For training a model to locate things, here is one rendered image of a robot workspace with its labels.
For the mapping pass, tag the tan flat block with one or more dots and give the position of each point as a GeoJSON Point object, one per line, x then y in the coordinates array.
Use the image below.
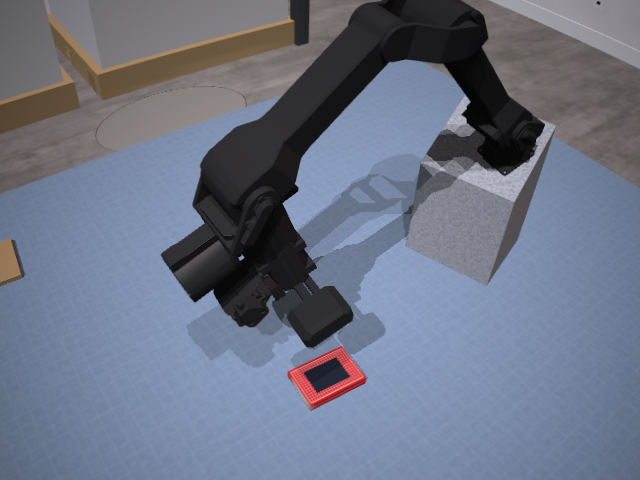
{"type": "Point", "coordinates": [9, 266]}

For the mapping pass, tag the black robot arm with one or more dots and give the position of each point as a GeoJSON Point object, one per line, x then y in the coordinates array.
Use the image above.
{"type": "Point", "coordinates": [253, 169]}

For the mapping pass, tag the red card box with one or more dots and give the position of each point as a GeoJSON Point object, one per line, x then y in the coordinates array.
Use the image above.
{"type": "Point", "coordinates": [325, 378]}

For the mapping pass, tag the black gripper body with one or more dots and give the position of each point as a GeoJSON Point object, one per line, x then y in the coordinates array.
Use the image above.
{"type": "Point", "coordinates": [320, 314]}

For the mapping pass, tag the blue-grey mat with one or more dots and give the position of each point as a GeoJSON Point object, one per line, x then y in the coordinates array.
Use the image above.
{"type": "Point", "coordinates": [109, 371]}

